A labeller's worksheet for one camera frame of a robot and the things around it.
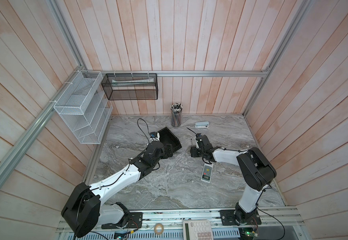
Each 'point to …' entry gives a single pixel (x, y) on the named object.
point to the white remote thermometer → (206, 173)
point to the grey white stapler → (202, 124)
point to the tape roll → (155, 231)
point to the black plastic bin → (167, 137)
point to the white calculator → (199, 229)
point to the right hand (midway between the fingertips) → (194, 150)
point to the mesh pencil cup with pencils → (176, 108)
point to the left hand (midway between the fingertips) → (166, 149)
